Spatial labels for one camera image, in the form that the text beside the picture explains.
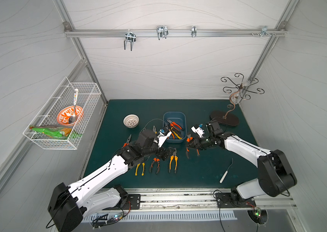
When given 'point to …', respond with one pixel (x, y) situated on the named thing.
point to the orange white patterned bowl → (80, 116)
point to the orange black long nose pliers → (155, 160)
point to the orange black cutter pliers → (189, 137)
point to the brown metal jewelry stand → (241, 88)
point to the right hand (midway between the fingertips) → (187, 147)
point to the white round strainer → (131, 121)
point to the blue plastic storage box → (179, 117)
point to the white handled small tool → (225, 173)
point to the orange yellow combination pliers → (174, 155)
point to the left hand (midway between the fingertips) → (168, 146)
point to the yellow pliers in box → (177, 133)
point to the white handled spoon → (73, 119)
